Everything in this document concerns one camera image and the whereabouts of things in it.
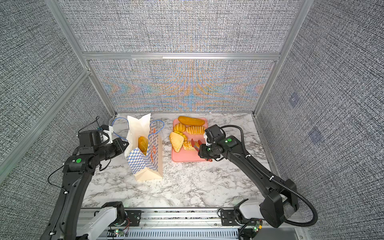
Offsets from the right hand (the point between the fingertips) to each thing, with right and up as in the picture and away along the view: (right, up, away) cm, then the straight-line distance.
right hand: (202, 152), depth 80 cm
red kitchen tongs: (-2, +2, +4) cm, 5 cm away
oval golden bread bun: (-36, +2, +15) cm, 39 cm away
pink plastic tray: (-9, -5, +15) cm, 19 cm away
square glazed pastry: (-8, +1, +17) cm, 19 cm away
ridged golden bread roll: (-3, +11, +24) cm, 26 cm away
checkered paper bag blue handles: (-30, -8, +1) cm, 31 cm away
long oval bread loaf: (-7, +18, +30) cm, 36 cm away
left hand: (-36, +6, -7) cm, 37 cm away
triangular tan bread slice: (-15, +4, +19) cm, 24 cm away
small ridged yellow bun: (-14, +13, +26) cm, 32 cm away
